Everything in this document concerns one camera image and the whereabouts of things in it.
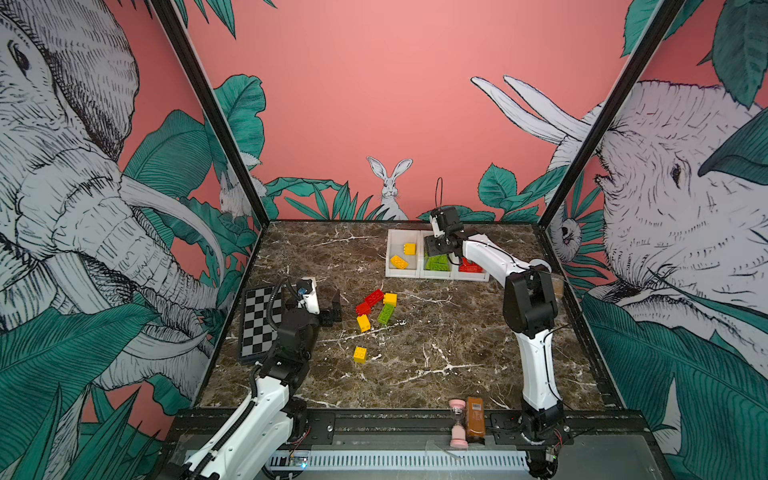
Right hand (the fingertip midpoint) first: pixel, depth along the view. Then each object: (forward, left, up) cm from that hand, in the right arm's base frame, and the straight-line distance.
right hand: (432, 238), depth 102 cm
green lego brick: (-5, -2, -8) cm, 9 cm away
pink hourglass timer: (-56, -3, -9) cm, 57 cm away
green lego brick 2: (-24, +16, -9) cm, 30 cm away
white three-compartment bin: (0, +8, -11) cm, 14 cm away
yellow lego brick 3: (-19, +14, -9) cm, 25 cm away
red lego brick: (-24, +23, -8) cm, 34 cm away
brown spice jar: (-14, -42, -8) cm, 45 cm away
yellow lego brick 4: (-28, +22, -8) cm, 37 cm away
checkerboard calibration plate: (-33, +53, -5) cm, 63 cm away
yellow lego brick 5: (-38, +23, -7) cm, 45 cm away
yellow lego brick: (+2, +7, -8) cm, 11 cm away
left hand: (-25, +32, +8) cm, 41 cm away
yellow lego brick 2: (-4, +12, -9) cm, 15 cm away
